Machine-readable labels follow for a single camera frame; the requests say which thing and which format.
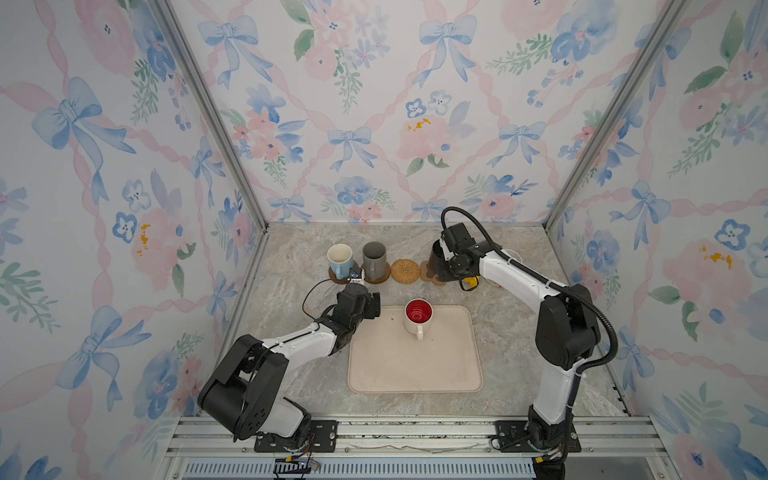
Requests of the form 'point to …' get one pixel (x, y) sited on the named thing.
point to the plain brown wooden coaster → (379, 281)
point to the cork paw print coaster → (425, 277)
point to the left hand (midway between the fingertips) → (368, 291)
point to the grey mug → (374, 257)
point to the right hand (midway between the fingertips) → (444, 269)
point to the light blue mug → (340, 260)
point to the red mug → (418, 313)
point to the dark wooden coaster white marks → (335, 279)
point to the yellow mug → (469, 282)
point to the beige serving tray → (385, 358)
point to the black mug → (439, 265)
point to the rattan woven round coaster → (405, 271)
